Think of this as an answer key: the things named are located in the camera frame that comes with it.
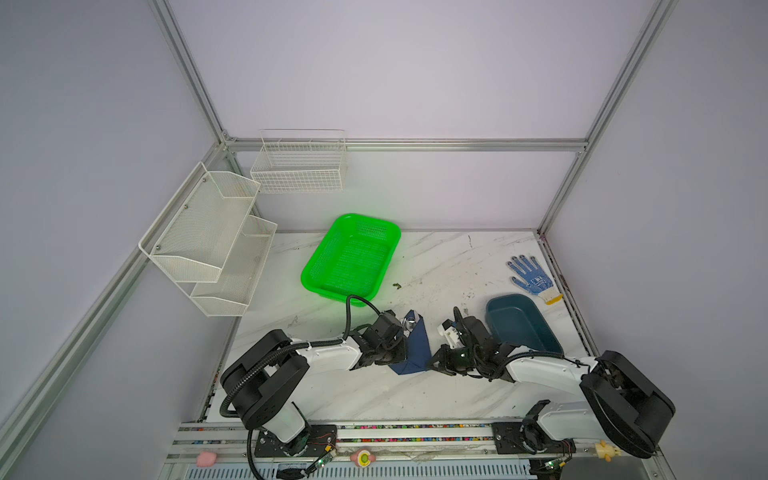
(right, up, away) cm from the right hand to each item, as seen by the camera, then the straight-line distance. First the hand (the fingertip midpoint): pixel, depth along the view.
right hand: (425, 366), depth 82 cm
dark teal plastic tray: (+32, +10, +15) cm, 36 cm away
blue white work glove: (+43, +22, +22) cm, 53 cm away
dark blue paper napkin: (-1, +2, +8) cm, 8 cm away
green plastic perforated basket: (-25, +30, +30) cm, 49 cm away
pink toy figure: (-54, -18, -12) cm, 58 cm away
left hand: (-5, +2, +5) cm, 7 cm away
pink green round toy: (-16, -16, -15) cm, 27 cm away
